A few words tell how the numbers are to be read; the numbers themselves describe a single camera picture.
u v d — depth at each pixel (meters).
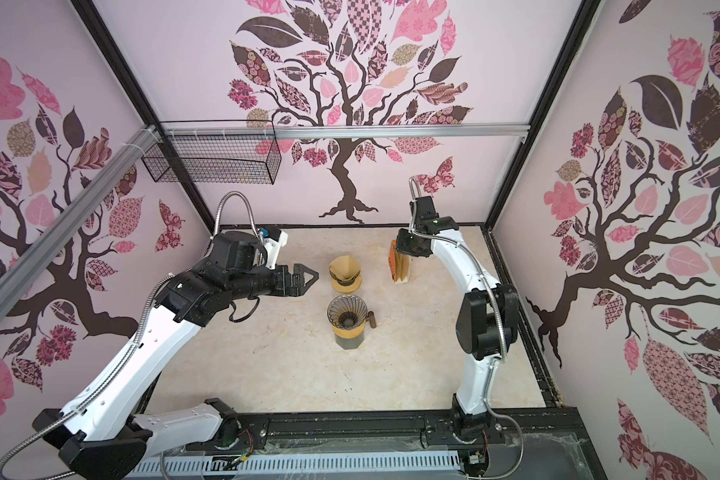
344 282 0.90
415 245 0.77
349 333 0.81
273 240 0.59
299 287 0.58
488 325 0.49
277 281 0.58
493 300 0.46
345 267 0.92
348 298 0.82
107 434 0.38
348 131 0.93
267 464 0.70
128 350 0.40
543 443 0.72
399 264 1.00
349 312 0.83
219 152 0.95
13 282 0.52
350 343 0.85
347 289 0.91
